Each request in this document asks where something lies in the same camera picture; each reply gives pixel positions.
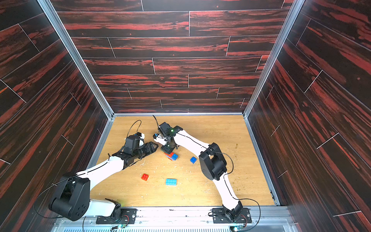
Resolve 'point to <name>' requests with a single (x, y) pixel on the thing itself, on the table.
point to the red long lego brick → (169, 155)
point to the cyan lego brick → (171, 182)
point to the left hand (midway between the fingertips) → (156, 147)
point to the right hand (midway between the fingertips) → (171, 146)
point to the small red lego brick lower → (144, 177)
